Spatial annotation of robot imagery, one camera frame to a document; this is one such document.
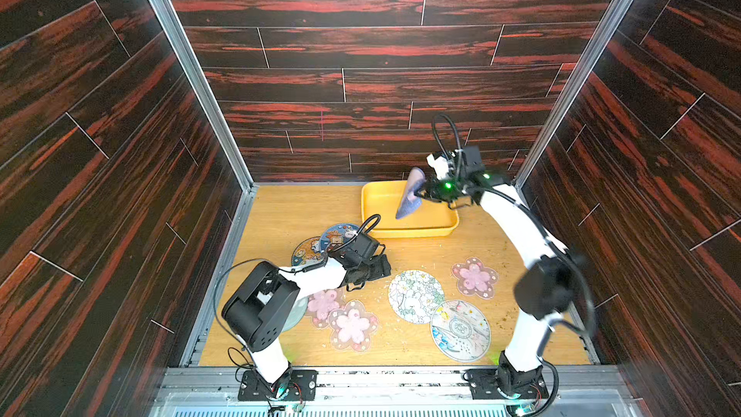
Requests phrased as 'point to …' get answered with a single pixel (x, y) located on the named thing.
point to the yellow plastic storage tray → (382, 198)
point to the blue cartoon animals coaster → (308, 252)
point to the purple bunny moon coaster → (410, 201)
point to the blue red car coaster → (336, 235)
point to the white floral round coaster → (414, 295)
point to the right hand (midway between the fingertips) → (420, 190)
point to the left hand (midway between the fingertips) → (385, 271)
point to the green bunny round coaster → (296, 315)
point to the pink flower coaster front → (351, 326)
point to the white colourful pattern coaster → (460, 331)
